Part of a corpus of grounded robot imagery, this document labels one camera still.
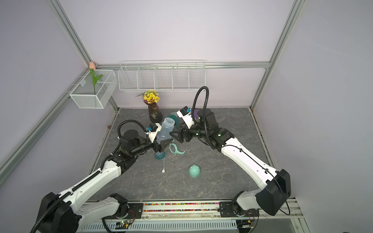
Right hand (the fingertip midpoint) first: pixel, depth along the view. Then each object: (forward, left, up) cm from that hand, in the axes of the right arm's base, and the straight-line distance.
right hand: (174, 128), depth 70 cm
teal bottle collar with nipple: (0, +12, -29) cm, 31 cm away
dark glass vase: (+30, +18, -21) cm, 41 cm away
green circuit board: (-36, +27, -33) cm, 56 cm away
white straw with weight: (-10, +9, -30) cm, 32 cm away
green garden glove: (+3, -1, +2) cm, 4 cm away
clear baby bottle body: (-1, +3, +3) cm, 4 cm away
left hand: (+1, +4, -6) cm, 7 cm away
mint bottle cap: (-11, -10, -27) cm, 31 cm away
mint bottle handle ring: (+2, +1, -26) cm, 26 cm away
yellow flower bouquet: (+31, +19, -6) cm, 37 cm away
